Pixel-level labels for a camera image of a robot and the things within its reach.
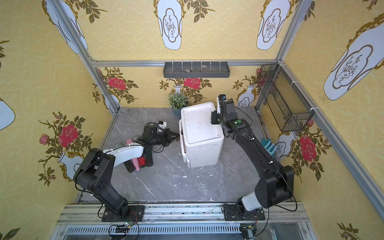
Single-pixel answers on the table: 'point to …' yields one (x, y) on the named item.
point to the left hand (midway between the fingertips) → (180, 135)
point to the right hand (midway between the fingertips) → (210, 115)
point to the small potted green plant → (177, 101)
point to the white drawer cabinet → (201, 143)
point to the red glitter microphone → (142, 161)
